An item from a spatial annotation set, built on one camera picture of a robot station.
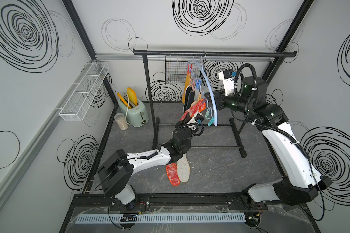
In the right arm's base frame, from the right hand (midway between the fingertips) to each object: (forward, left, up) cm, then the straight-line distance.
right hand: (208, 94), depth 60 cm
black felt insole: (+12, +7, -14) cm, 20 cm away
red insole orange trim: (-17, +16, -46) cm, 51 cm away
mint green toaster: (+14, +41, -33) cm, 54 cm away
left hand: (+3, +8, -17) cm, 19 cm away
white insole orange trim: (-16, +10, -45) cm, 49 cm away
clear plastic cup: (+13, +53, -34) cm, 64 cm away
